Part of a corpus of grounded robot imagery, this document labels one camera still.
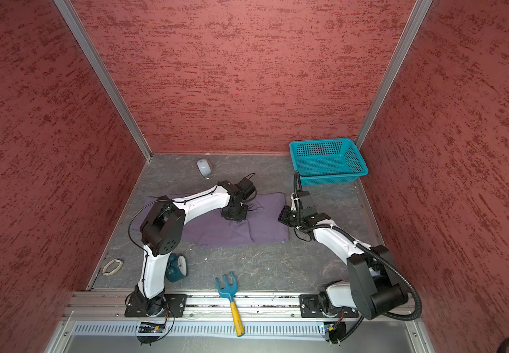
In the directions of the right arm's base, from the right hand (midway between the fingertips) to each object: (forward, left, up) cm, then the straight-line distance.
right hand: (277, 219), depth 88 cm
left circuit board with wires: (-35, +46, -9) cm, 58 cm away
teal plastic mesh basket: (+39, -32, -7) cm, 50 cm away
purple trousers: (+2, +4, -5) cm, 7 cm away
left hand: (+2, +17, -4) cm, 18 cm away
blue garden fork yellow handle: (-25, +19, -5) cm, 32 cm away
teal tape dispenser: (-18, +37, 0) cm, 41 cm away
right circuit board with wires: (-38, -17, -8) cm, 42 cm away
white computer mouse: (+29, +34, +1) cm, 44 cm away
